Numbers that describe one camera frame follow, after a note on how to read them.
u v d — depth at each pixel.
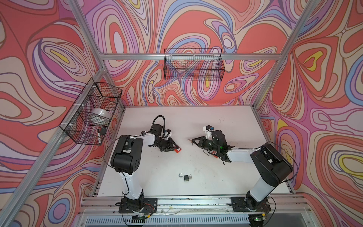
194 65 0.96
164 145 0.84
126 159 0.50
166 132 0.90
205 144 0.79
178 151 0.92
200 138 0.83
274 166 0.48
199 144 0.80
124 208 0.73
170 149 0.86
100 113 0.73
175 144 0.91
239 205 0.74
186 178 0.82
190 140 0.88
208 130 0.84
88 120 0.73
